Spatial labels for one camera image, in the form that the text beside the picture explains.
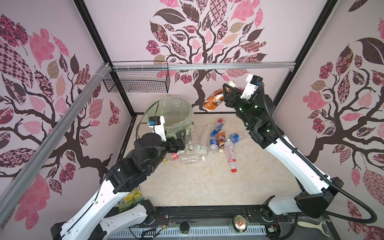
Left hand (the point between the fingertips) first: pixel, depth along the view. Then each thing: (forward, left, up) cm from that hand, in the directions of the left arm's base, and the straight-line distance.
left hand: (175, 133), depth 59 cm
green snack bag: (-16, +26, -37) cm, 48 cm away
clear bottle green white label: (+12, -12, -33) cm, 37 cm away
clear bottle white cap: (+8, -5, -39) cm, 40 cm away
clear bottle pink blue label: (+34, -26, -34) cm, 54 cm away
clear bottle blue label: (+18, -21, -34) cm, 44 cm away
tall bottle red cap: (+11, -30, -34) cm, 47 cm away
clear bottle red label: (+8, +4, -34) cm, 35 cm away
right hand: (+15, -22, +14) cm, 30 cm away
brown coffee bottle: (+20, -26, -35) cm, 48 cm away
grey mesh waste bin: (+32, +3, -20) cm, 37 cm away
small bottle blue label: (+19, -35, -31) cm, 50 cm away
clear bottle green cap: (+25, -7, -34) cm, 42 cm away
